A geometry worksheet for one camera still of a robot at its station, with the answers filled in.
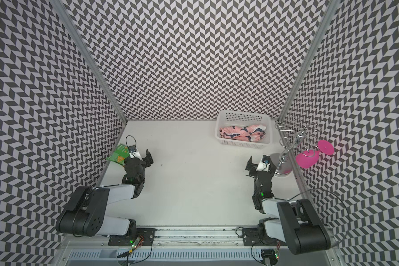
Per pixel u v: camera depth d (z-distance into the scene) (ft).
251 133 3.44
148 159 2.76
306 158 2.65
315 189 2.87
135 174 2.26
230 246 2.36
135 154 2.53
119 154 3.19
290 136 3.66
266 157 2.37
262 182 2.33
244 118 3.94
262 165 2.43
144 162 2.40
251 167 2.56
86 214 1.43
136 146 2.41
